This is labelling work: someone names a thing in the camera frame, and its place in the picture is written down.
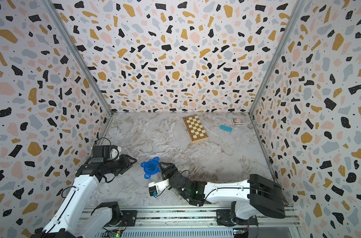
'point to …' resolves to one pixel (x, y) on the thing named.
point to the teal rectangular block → (226, 128)
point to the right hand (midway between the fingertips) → (164, 164)
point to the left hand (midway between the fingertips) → (136, 161)
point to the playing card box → (238, 121)
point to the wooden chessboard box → (195, 129)
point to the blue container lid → (151, 167)
